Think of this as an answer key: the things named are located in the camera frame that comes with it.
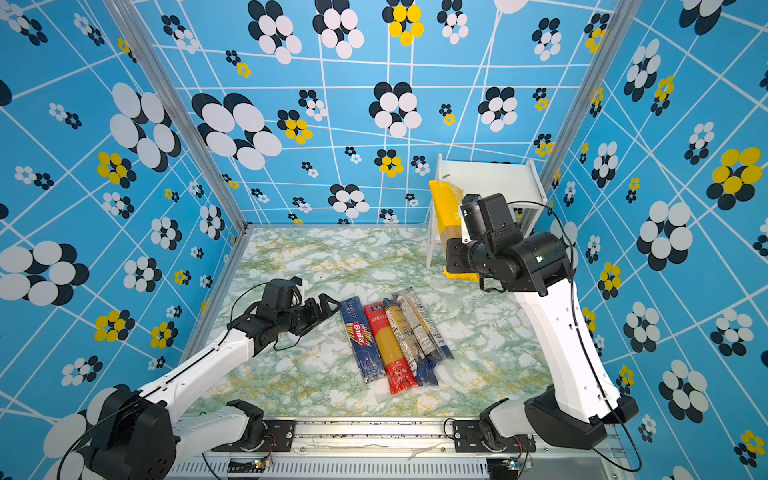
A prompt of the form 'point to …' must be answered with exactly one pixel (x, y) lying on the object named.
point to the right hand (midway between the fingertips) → (457, 251)
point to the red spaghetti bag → (399, 374)
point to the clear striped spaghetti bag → (420, 324)
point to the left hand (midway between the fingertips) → (335, 310)
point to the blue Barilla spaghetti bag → (362, 339)
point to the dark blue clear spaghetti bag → (411, 343)
